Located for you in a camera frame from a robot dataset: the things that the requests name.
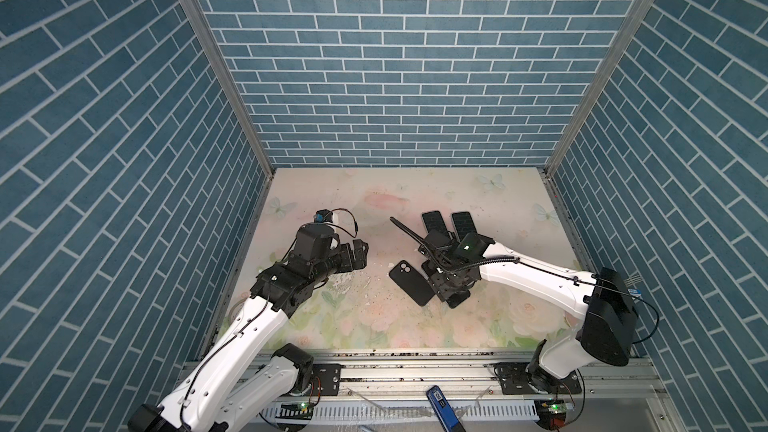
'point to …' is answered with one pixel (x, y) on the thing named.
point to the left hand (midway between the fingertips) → (355, 248)
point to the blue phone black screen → (433, 221)
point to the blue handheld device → (443, 409)
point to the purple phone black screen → (458, 298)
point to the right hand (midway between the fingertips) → (442, 281)
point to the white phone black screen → (464, 223)
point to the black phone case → (412, 282)
